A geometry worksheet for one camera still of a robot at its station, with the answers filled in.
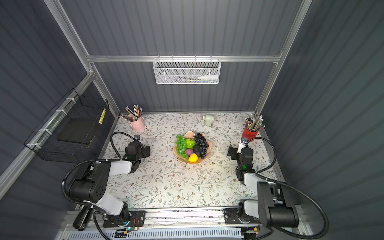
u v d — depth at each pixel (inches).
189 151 36.2
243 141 30.5
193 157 34.9
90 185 18.1
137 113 41.4
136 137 33.1
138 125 41.4
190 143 37.0
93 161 20.6
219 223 28.6
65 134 28.6
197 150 36.8
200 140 37.9
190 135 39.9
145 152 34.9
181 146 36.2
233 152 32.0
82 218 28.4
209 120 42.7
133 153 29.4
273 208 16.7
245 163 26.9
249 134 38.8
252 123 35.9
